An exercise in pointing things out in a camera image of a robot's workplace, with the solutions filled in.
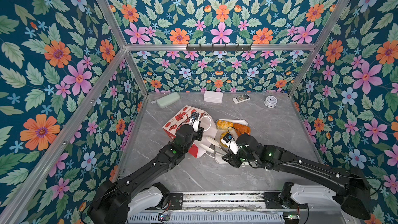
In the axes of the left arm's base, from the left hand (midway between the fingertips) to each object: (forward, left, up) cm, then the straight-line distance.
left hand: (202, 118), depth 77 cm
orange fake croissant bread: (+4, -24, -19) cm, 31 cm away
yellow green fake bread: (-15, -9, +1) cm, 18 cm away
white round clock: (+25, -50, -20) cm, 59 cm away
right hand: (-15, -10, -8) cm, 20 cm away
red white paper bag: (+8, +12, -10) cm, 17 cm away
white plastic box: (+35, -8, -23) cm, 43 cm away
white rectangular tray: (-17, -7, -10) cm, 21 cm away
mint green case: (+32, +27, -22) cm, 47 cm away
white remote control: (+30, -26, -22) cm, 46 cm away
